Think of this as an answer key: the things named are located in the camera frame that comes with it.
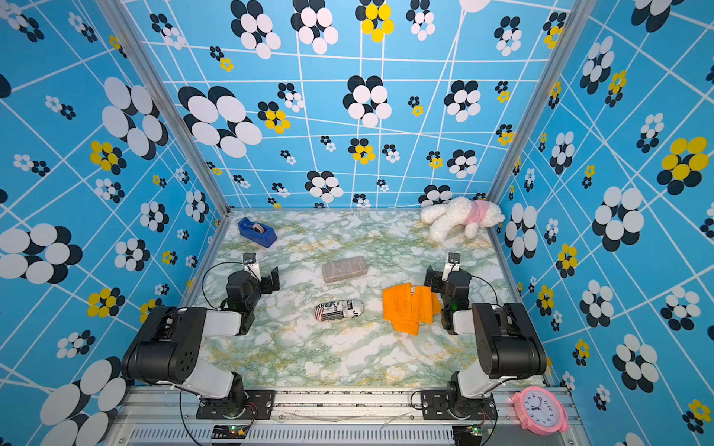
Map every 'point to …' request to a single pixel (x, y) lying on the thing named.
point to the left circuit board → (229, 432)
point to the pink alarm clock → (540, 412)
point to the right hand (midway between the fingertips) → (450, 267)
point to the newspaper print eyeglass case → (338, 309)
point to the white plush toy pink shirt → (459, 213)
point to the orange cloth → (405, 307)
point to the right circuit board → (469, 435)
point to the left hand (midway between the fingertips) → (266, 266)
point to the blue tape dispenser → (258, 233)
